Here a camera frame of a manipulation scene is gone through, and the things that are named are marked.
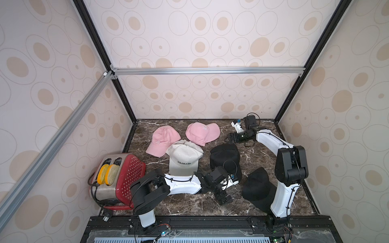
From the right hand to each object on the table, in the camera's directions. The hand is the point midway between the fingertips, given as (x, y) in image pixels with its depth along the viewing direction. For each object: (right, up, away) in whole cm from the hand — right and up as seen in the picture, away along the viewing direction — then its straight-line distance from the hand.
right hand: (228, 140), depth 96 cm
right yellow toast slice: (-61, -15, -25) cm, 67 cm away
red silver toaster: (-56, -24, -29) cm, 67 cm away
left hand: (-2, -28, -17) cm, 33 cm away
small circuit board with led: (-36, -43, -26) cm, 61 cm away
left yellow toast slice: (-65, -15, -26) cm, 71 cm away
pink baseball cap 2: (-17, +4, +6) cm, 18 cm away
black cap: (-2, -9, -5) cm, 11 cm away
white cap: (-28, -9, -11) cm, 31 cm away
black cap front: (+13, -26, -15) cm, 32 cm away
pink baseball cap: (-44, +2, +6) cm, 44 cm away
